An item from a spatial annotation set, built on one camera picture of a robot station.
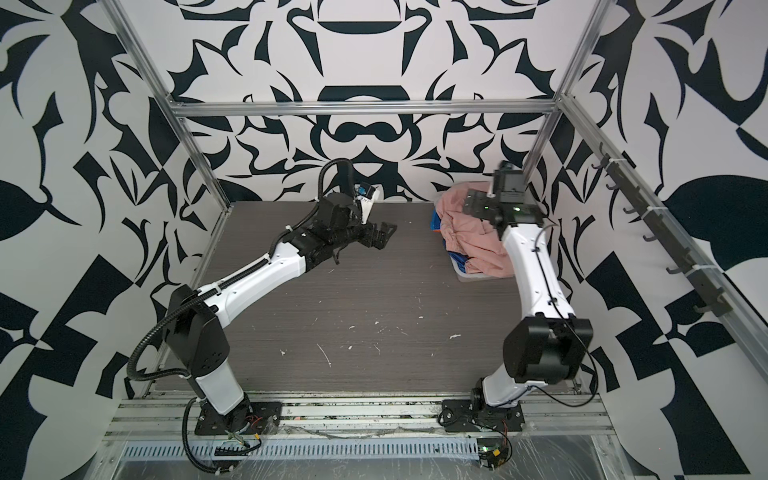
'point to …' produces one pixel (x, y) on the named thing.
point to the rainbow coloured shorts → (460, 260)
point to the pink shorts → (482, 244)
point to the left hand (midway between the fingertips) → (384, 212)
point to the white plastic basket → (474, 277)
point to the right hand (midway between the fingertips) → (489, 198)
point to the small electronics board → (492, 452)
